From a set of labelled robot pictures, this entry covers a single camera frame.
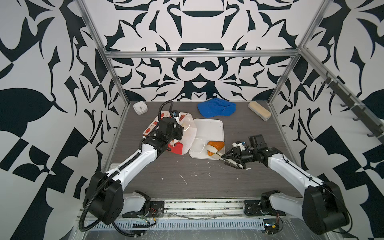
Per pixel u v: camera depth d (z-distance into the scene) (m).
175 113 0.71
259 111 1.12
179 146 0.83
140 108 1.12
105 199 0.40
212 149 0.87
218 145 0.90
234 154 0.72
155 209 0.73
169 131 0.63
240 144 0.81
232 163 0.73
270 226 0.71
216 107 1.12
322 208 0.40
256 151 0.66
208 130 1.05
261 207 0.73
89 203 0.42
